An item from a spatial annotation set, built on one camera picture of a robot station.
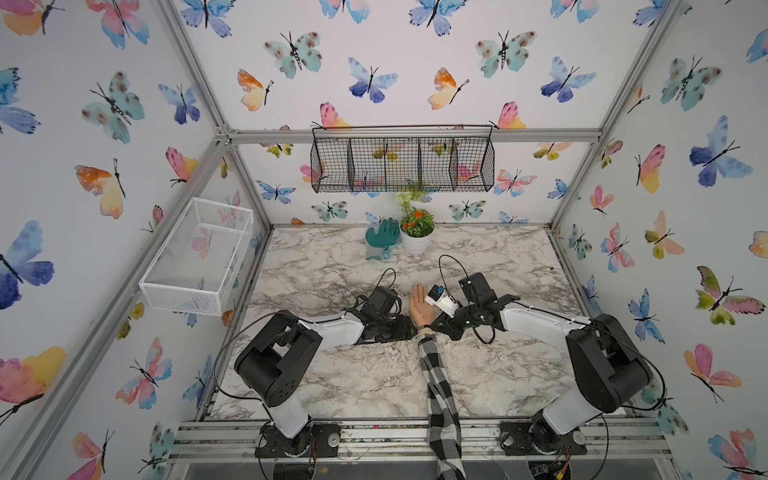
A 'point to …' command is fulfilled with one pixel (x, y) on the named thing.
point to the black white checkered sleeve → (443, 428)
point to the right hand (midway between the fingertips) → (437, 322)
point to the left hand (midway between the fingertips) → (414, 330)
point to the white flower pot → (416, 245)
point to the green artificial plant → (417, 222)
